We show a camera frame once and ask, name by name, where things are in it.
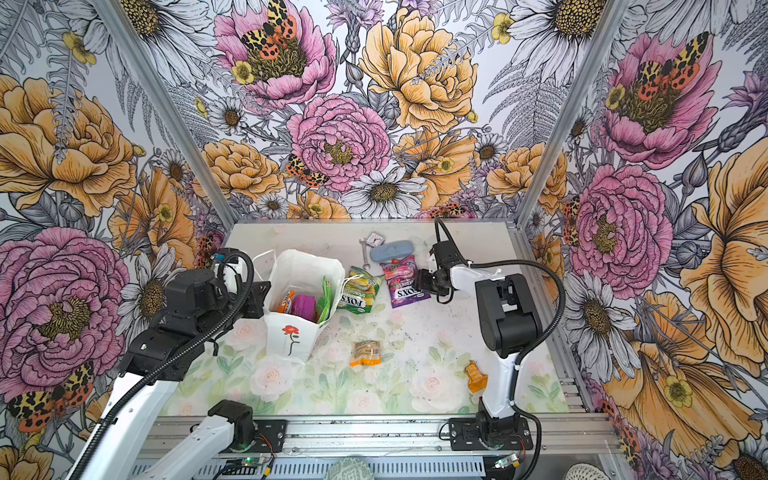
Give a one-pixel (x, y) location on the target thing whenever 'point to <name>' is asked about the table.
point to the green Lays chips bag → (326, 301)
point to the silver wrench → (363, 242)
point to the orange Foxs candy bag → (284, 305)
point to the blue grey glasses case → (392, 251)
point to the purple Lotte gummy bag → (305, 307)
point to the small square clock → (374, 240)
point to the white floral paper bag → (290, 337)
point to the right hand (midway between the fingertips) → (420, 293)
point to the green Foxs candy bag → (358, 292)
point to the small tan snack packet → (365, 353)
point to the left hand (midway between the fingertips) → (268, 295)
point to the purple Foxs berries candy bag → (403, 281)
